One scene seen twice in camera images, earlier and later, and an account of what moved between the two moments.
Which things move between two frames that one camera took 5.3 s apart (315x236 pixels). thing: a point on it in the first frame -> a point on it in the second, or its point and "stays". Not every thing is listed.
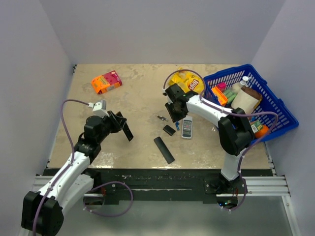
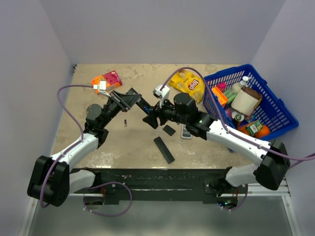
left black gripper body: (110, 125) -> (118, 101)
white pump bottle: (236, 86) stays
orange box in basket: (222, 99) stays
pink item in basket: (222, 85) stays
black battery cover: (169, 130) stays
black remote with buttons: (128, 132) -> (142, 103)
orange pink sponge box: (102, 82) stays
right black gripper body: (175, 114) -> (164, 113)
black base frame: (174, 185) stays
